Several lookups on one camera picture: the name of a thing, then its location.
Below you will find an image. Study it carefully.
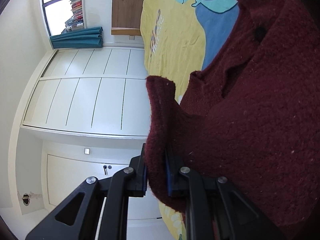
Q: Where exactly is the dark red knit sweater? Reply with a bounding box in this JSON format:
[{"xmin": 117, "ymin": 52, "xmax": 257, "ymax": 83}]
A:
[{"xmin": 145, "ymin": 0, "xmax": 319, "ymax": 238}]

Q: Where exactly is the white room door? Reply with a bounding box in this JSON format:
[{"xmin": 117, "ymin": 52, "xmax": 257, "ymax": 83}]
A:
[{"xmin": 46, "ymin": 154, "xmax": 162, "ymax": 221}]

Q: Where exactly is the white built-in wardrobe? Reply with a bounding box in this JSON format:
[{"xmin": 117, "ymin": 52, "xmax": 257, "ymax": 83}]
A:
[{"xmin": 23, "ymin": 48, "xmax": 150, "ymax": 137}]

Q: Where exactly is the teal left curtain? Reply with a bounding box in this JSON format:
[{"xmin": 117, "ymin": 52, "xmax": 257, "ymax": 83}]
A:
[{"xmin": 50, "ymin": 27, "xmax": 103, "ymax": 49}]

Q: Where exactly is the row of books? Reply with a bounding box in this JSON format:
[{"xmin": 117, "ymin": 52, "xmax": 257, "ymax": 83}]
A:
[{"xmin": 62, "ymin": 0, "xmax": 84, "ymax": 34}]

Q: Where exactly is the yellow dinosaur bedspread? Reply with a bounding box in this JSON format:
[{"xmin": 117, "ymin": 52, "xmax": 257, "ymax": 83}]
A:
[{"xmin": 139, "ymin": 0, "xmax": 253, "ymax": 240}]

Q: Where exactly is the wooden bed headboard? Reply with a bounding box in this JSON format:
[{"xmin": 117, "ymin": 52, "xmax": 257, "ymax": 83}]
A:
[{"xmin": 111, "ymin": 0, "xmax": 144, "ymax": 36}]

